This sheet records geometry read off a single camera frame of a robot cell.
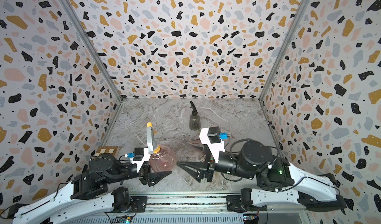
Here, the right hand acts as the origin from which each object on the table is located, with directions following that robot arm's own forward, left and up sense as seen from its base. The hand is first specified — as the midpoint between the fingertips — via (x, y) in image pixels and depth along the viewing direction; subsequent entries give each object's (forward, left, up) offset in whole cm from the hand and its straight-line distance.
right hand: (183, 154), depth 42 cm
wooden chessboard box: (+21, +49, -43) cm, 69 cm away
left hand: (+2, +6, -11) cm, 13 cm away
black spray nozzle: (+41, 0, -28) cm, 50 cm away
